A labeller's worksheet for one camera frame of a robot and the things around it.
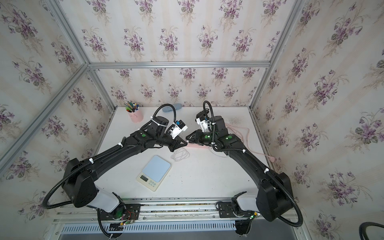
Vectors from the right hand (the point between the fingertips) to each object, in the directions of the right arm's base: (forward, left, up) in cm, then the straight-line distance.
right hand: (190, 138), depth 75 cm
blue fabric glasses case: (+42, +18, -21) cm, 50 cm away
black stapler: (+35, -7, -18) cm, 40 cm away
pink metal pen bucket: (+27, +39, -14) cm, 50 cm away
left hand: (-1, +2, -3) cm, 3 cm away
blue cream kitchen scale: (-11, +21, -20) cm, 31 cm away
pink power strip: (-3, -3, -1) cm, 5 cm away
